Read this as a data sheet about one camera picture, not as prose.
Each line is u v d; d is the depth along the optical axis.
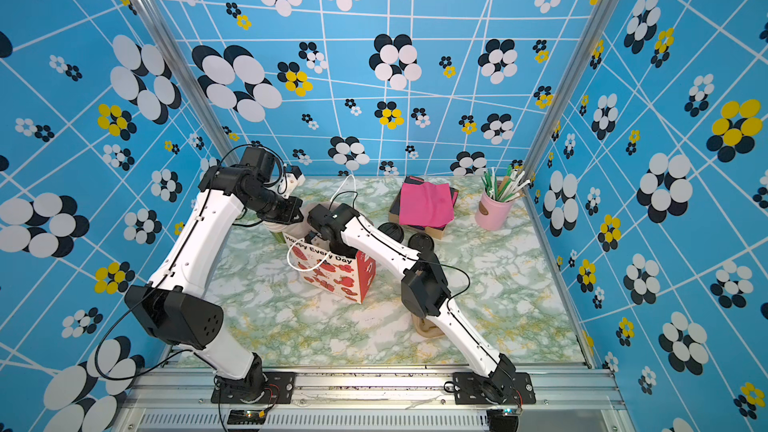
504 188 0.94
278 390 0.72
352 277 0.76
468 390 0.73
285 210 0.68
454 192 1.09
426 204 1.05
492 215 0.99
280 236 0.95
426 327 0.81
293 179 0.72
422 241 0.97
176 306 0.42
